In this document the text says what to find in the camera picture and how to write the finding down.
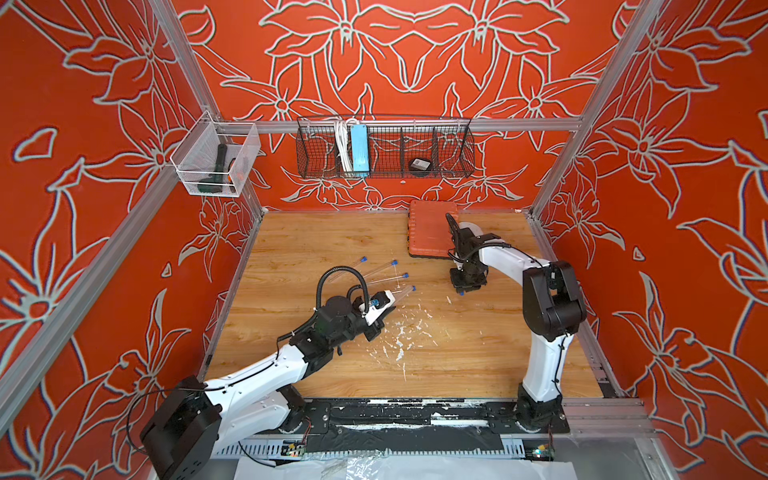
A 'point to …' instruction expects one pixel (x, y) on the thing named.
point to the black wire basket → (399, 146)
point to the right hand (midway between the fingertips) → (455, 288)
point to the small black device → (421, 164)
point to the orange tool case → (429, 231)
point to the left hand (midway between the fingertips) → (391, 302)
